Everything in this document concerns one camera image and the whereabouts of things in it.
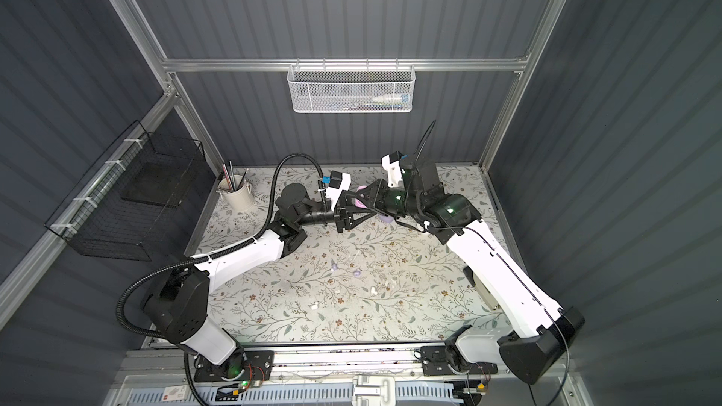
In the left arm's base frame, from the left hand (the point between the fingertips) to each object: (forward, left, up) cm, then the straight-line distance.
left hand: (379, 212), depth 67 cm
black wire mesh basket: (+7, +65, -3) cm, 66 cm away
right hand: (+2, +5, +4) cm, 6 cm away
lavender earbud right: (-1, +7, -32) cm, 33 cm away
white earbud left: (-12, +19, -31) cm, 38 cm away
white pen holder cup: (+25, +50, -22) cm, 60 cm away
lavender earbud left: (+1, +14, -31) cm, 34 cm away
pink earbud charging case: (+2, +5, +2) cm, 6 cm away
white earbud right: (-7, +1, -32) cm, 33 cm away
